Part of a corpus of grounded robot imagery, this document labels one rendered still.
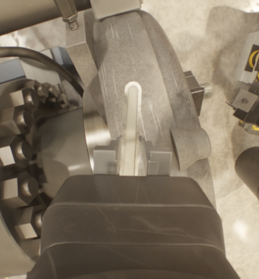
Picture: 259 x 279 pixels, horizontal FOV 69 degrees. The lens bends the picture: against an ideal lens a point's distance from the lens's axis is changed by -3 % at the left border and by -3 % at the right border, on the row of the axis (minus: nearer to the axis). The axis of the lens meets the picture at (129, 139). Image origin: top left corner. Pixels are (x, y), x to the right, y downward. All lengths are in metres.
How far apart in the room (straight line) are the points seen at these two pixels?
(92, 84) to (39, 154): 0.27
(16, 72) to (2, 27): 0.61
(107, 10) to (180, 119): 0.22
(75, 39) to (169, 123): 0.16
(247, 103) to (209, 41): 0.92
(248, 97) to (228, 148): 1.09
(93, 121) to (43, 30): 0.90
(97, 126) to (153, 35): 0.20
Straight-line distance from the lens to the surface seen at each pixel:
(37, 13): 0.41
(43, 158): 0.51
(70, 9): 0.28
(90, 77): 0.30
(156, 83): 0.25
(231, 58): 1.32
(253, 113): 0.40
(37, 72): 0.98
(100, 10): 0.37
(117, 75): 0.26
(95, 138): 0.40
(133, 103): 0.16
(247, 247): 2.16
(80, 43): 0.27
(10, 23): 0.43
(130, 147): 0.16
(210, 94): 0.51
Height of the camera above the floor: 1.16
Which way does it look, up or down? 69 degrees down
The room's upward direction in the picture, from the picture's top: 176 degrees clockwise
